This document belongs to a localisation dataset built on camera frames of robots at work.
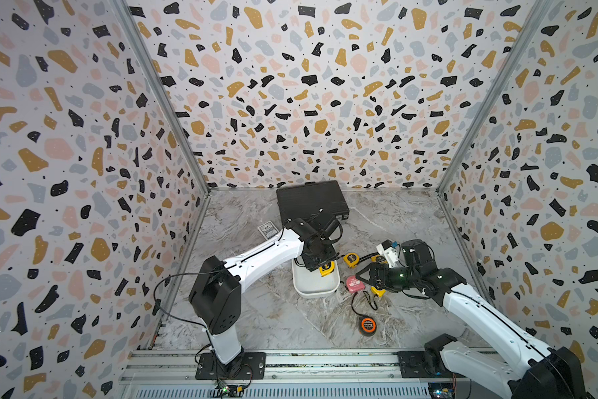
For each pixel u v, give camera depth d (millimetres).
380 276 686
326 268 811
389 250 746
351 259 948
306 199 1132
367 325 783
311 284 833
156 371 736
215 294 444
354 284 889
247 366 731
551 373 390
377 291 876
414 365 734
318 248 602
